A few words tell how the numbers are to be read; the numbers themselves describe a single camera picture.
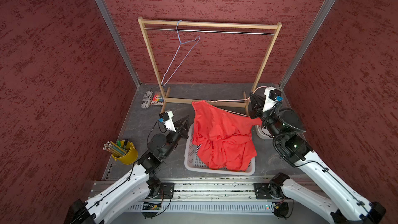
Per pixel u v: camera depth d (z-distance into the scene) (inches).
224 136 32.0
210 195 29.1
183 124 25.9
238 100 25.8
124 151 30.7
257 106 22.7
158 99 43.3
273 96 19.7
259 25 24.7
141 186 23.7
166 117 24.0
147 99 42.1
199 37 33.9
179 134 25.3
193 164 32.2
